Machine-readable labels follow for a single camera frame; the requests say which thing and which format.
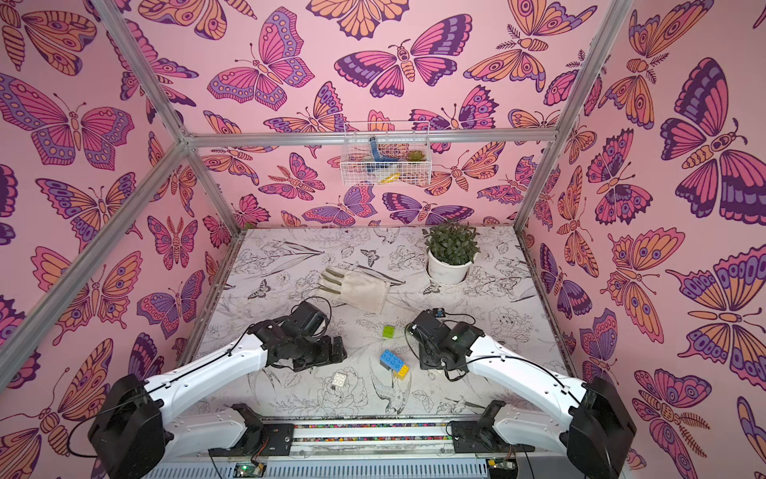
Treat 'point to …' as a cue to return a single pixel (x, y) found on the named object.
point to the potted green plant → (452, 248)
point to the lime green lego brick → (388, 331)
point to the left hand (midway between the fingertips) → (338, 356)
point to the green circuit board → (248, 470)
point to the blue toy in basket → (375, 158)
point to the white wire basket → (386, 154)
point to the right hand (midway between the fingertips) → (433, 356)
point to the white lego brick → (339, 379)
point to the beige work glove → (358, 284)
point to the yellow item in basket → (391, 178)
